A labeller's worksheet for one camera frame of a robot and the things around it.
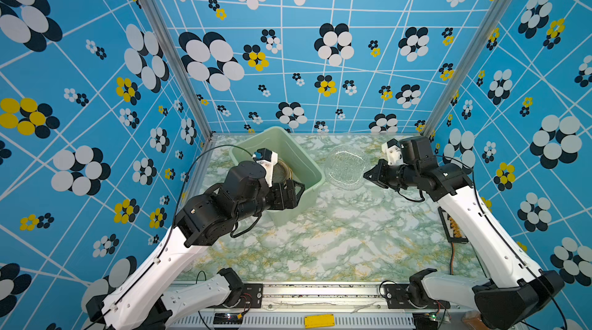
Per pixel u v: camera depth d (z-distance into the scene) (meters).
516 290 0.37
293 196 0.51
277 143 1.00
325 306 0.72
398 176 0.59
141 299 0.37
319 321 0.68
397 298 0.72
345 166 0.74
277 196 0.51
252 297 0.73
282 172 0.99
